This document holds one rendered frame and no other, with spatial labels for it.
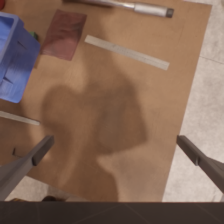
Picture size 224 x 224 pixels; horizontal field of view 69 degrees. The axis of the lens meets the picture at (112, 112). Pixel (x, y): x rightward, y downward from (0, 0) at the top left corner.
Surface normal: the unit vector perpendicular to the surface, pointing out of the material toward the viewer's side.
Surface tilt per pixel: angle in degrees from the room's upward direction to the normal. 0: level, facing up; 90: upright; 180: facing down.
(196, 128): 0
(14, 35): 90
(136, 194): 0
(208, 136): 0
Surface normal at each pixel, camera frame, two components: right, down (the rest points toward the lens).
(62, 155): -0.13, -0.15
